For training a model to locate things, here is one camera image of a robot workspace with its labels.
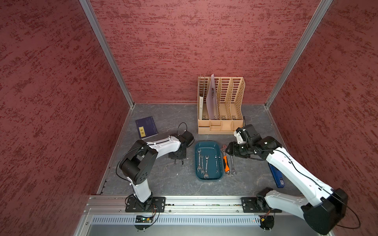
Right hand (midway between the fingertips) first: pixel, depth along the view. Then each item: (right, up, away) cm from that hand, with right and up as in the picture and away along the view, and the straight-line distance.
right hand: (229, 154), depth 76 cm
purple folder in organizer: (-6, +31, +26) cm, 41 cm away
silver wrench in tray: (-16, -10, +10) cm, 21 cm away
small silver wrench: (-30, -7, +13) cm, 34 cm away
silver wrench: (+5, -12, +10) cm, 17 cm away
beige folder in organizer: (-14, +26, +13) cm, 33 cm away
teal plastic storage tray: (-9, -7, +13) cm, 18 cm away
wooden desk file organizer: (+9, +39, +38) cm, 55 cm away
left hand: (-30, -6, +14) cm, 33 cm away
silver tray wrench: (-12, -13, +8) cm, 20 cm away
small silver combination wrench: (-26, -9, +13) cm, 30 cm away
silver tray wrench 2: (-5, -12, +9) cm, 16 cm away
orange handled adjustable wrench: (+1, -8, +13) cm, 15 cm away
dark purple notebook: (-54, +12, +30) cm, 63 cm away
